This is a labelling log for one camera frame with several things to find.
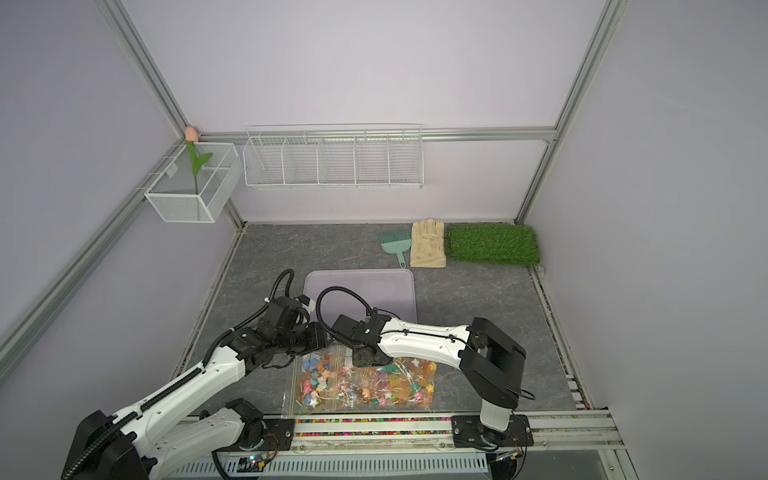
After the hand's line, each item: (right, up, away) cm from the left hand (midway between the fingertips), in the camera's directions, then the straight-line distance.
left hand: (332, 340), depth 79 cm
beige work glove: (+30, +26, +35) cm, 53 cm away
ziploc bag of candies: (+19, -12, +1) cm, 22 cm away
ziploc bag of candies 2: (-2, -12, +1) cm, 12 cm away
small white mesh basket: (-41, +39, 0) cm, 57 cm away
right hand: (+9, -5, +3) cm, 11 cm away
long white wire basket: (-4, +55, +20) cm, 59 cm away
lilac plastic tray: (+16, +10, +24) cm, 31 cm away
